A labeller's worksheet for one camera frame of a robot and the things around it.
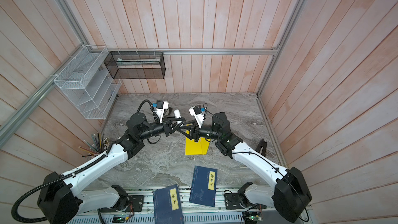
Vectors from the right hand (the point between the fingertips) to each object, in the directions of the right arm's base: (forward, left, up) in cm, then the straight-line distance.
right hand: (180, 128), depth 68 cm
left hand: (+1, -2, +2) cm, 3 cm away
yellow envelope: (+4, -5, -29) cm, 29 cm away
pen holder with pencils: (-1, +46, -17) cm, 49 cm away
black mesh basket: (+53, +36, -3) cm, 64 cm away
